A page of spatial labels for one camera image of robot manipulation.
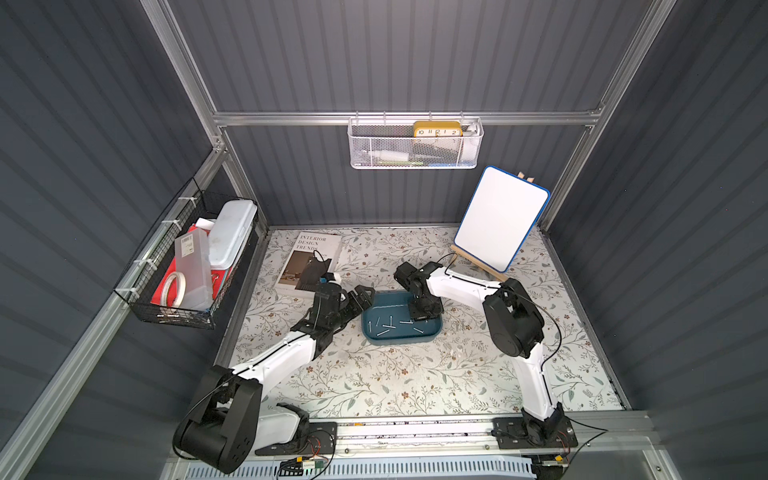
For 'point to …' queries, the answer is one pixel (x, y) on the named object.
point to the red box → (219, 279)
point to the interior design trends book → (328, 245)
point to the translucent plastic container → (193, 263)
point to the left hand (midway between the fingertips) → (369, 297)
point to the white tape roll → (182, 288)
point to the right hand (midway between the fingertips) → (427, 315)
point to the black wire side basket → (142, 284)
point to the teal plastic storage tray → (389, 320)
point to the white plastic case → (229, 231)
